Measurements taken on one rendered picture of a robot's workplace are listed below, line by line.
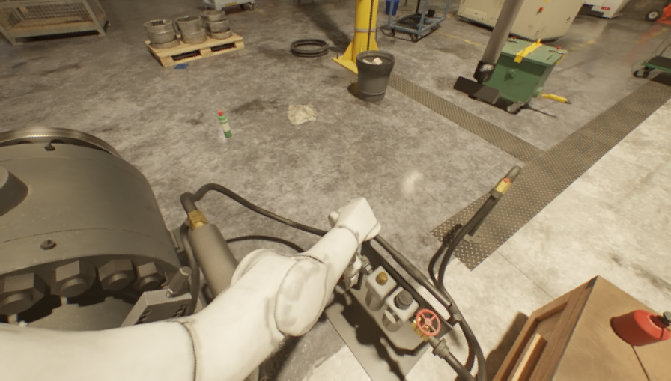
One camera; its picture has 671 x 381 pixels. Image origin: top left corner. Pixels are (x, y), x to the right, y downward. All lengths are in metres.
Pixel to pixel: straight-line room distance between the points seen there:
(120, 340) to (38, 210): 0.69
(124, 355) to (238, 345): 0.09
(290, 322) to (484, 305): 1.36
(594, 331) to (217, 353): 1.11
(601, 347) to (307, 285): 1.01
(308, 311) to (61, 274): 0.58
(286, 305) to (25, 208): 0.74
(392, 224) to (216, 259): 1.21
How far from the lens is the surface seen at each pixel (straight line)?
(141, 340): 0.25
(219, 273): 0.64
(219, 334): 0.28
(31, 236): 0.85
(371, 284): 0.96
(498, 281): 1.70
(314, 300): 0.34
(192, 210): 0.80
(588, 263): 2.09
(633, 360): 1.24
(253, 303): 0.30
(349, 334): 1.37
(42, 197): 0.95
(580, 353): 1.14
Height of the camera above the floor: 1.34
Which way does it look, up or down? 44 degrees down
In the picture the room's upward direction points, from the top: 1 degrees clockwise
